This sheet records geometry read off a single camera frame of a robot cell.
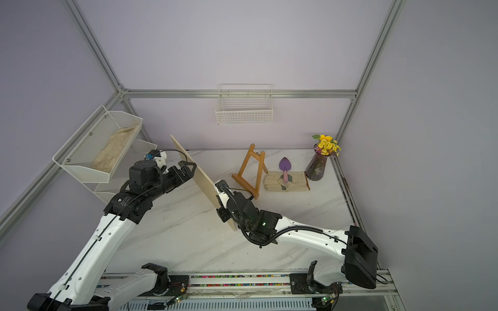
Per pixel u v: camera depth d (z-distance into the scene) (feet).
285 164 3.75
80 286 1.23
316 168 3.29
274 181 3.44
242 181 3.25
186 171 2.04
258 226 1.78
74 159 2.20
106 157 2.51
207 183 2.29
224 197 1.97
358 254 1.31
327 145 2.89
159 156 2.08
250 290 2.40
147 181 1.70
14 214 1.67
